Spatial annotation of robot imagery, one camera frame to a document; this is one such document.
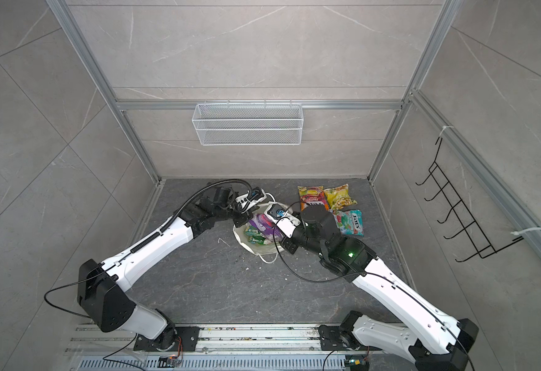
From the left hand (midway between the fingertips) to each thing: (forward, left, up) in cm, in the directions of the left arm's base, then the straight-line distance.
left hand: (258, 201), depth 78 cm
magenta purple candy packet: (-12, -3, +3) cm, 13 cm away
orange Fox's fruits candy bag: (+21, -24, -24) cm, 40 cm away
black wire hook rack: (-4, -61, +6) cm, 61 cm away
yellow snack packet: (+18, -36, -22) cm, 46 cm away
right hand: (-12, -7, +5) cm, 15 cm away
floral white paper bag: (-14, -2, -13) cm, 19 cm away
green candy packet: (-3, +3, -18) cm, 18 cm away
